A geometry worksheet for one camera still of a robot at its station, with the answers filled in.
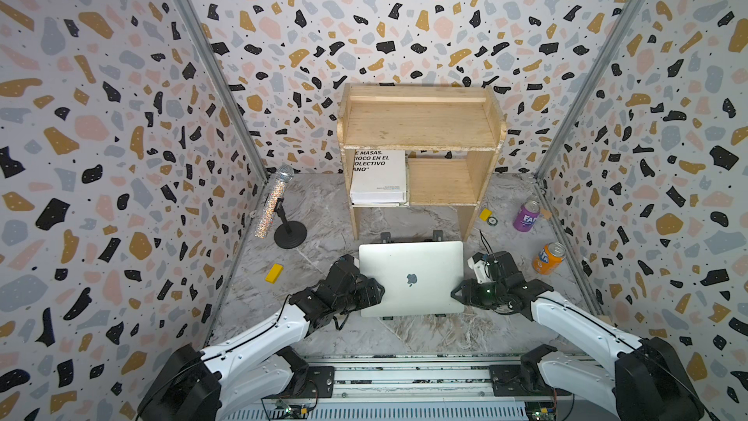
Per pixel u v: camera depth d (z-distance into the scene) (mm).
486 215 1092
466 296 763
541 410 714
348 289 651
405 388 732
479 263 797
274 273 923
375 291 746
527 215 976
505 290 653
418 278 835
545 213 1123
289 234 1006
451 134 732
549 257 873
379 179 820
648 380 404
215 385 400
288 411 704
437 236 855
